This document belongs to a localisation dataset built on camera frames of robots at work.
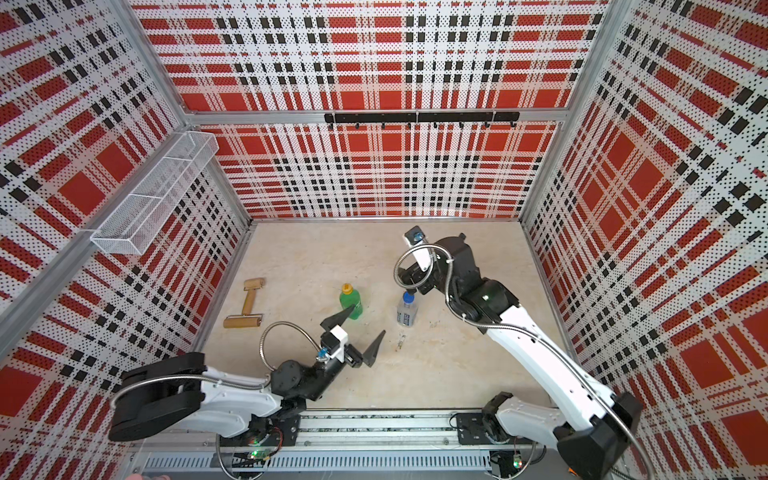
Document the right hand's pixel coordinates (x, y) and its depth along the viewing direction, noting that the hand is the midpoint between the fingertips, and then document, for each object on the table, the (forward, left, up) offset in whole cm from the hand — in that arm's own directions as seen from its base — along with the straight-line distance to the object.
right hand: (422, 257), depth 72 cm
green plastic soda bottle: (+1, +22, -22) cm, 32 cm away
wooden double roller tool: (-3, +55, -28) cm, 61 cm away
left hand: (-12, +12, -6) cm, 18 cm away
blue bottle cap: (-3, +4, -15) cm, 16 cm away
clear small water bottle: (-5, +4, -20) cm, 21 cm away
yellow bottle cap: (0, +21, -14) cm, 25 cm away
